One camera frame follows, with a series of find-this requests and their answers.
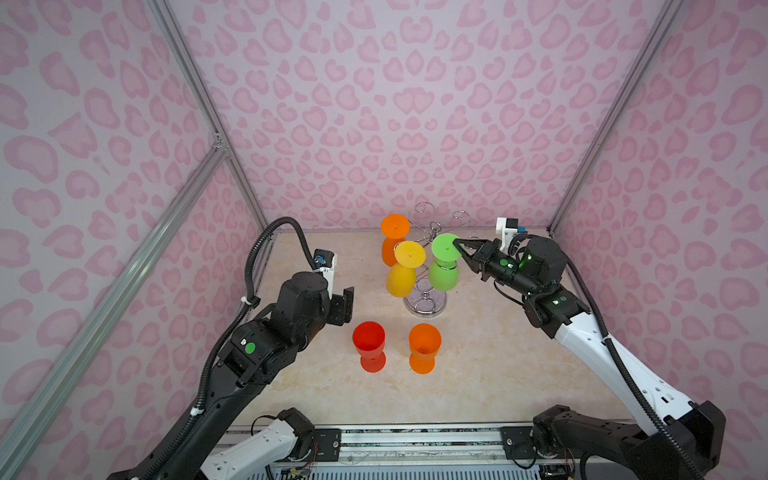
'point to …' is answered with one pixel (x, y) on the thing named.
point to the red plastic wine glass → (369, 339)
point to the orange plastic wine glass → (425, 343)
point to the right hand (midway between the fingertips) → (455, 241)
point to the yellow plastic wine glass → (402, 276)
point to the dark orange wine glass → (394, 229)
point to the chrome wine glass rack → (425, 302)
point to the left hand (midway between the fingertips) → (338, 282)
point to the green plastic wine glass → (444, 273)
